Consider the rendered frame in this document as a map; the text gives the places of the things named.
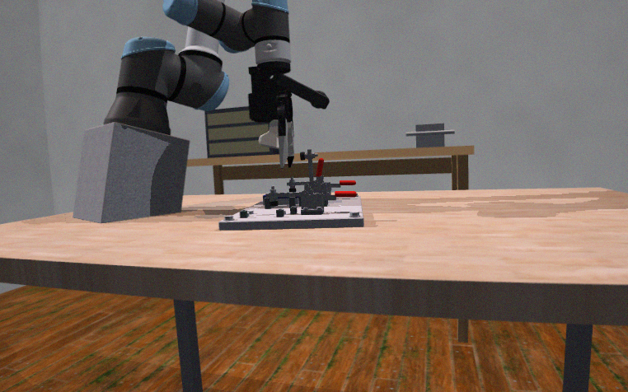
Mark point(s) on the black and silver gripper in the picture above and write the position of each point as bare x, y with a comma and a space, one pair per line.
267, 105

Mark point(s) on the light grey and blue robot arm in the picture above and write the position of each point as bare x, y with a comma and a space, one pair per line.
151, 73

